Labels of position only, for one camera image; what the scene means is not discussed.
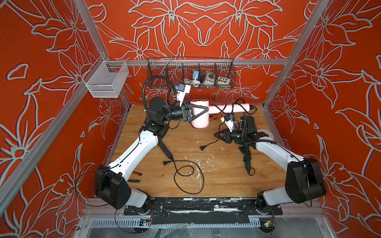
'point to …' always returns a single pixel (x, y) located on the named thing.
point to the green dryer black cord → (250, 175)
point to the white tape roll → (270, 137)
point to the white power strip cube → (223, 81)
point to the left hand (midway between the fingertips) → (205, 108)
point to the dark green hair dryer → (247, 158)
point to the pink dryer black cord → (204, 148)
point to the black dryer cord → (166, 162)
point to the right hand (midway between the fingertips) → (213, 135)
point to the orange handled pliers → (135, 180)
